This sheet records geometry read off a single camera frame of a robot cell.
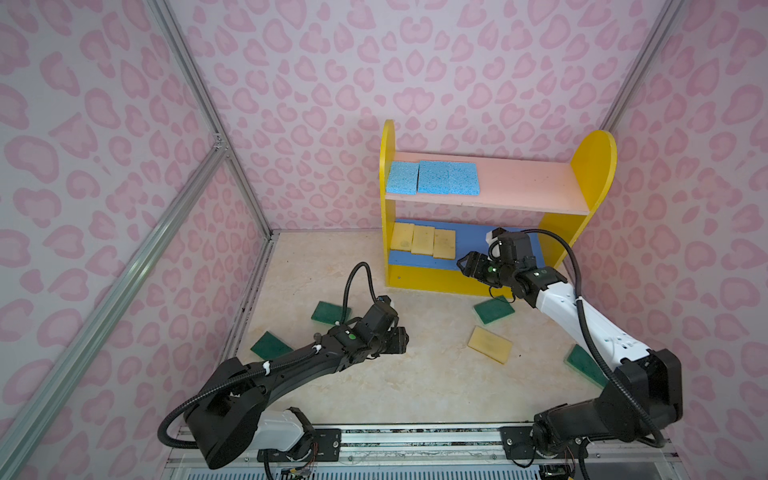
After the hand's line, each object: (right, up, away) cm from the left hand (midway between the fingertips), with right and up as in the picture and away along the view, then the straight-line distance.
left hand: (405, 335), depth 82 cm
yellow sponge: (+6, +27, +13) cm, 30 cm away
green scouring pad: (+29, +5, +14) cm, 32 cm away
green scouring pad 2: (-40, -5, +5) cm, 41 cm away
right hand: (+17, +20, 0) cm, 26 cm away
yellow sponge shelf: (-1, +28, +15) cm, 32 cm away
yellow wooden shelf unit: (+14, +41, +35) cm, 56 cm away
